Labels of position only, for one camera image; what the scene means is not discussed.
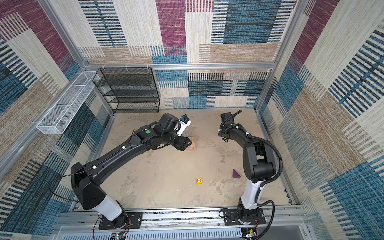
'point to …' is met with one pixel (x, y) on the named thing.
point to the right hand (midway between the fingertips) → (226, 133)
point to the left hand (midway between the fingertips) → (187, 137)
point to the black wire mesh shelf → (128, 90)
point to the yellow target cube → (199, 181)
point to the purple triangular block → (235, 174)
